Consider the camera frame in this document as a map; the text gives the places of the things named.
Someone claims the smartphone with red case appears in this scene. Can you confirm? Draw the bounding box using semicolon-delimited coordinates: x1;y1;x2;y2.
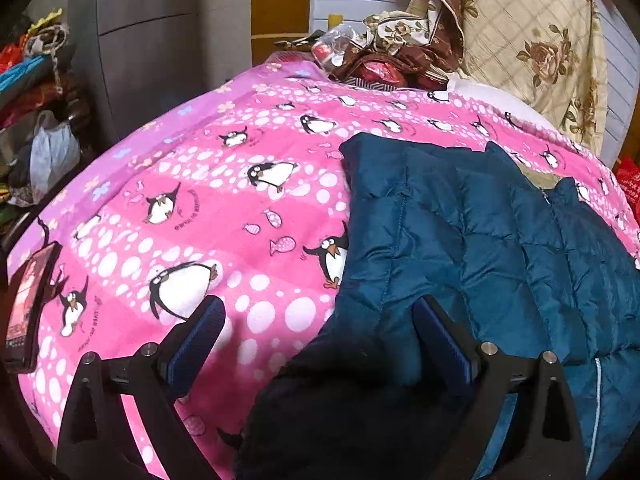
2;242;62;374

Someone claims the white plastic bag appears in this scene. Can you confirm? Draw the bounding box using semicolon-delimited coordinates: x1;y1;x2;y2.
29;110;80;204

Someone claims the red shopping bag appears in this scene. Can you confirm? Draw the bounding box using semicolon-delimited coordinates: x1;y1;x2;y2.
614;156;640;223

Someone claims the grey refrigerator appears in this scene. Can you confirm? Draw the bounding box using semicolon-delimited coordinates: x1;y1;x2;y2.
67;0;252;148

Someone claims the white pillow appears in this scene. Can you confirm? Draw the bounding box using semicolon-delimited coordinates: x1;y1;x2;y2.
447;78;556;132

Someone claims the brown floral cloth pile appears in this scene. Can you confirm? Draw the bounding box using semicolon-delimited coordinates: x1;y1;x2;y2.
311;11;463;90

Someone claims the dark blue puffer jacket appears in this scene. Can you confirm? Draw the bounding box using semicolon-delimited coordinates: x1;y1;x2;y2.
234;133;639;479

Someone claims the pink penguin blanket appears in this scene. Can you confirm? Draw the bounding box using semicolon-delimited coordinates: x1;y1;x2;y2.
8;62;639;479

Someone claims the cream floral quilt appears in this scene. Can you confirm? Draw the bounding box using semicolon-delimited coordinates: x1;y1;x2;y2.
406;0;609;156

